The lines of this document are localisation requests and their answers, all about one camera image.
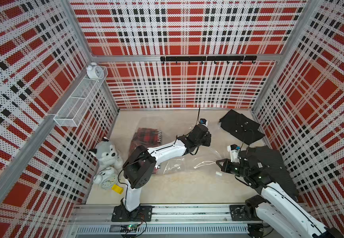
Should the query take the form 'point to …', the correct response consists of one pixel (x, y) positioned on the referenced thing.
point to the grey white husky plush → (107, 154)
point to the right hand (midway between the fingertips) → (219, 162)
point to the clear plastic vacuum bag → (171, 129)
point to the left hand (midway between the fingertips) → (210, 135)
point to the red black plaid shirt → (148, 138)
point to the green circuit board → (130, 228)
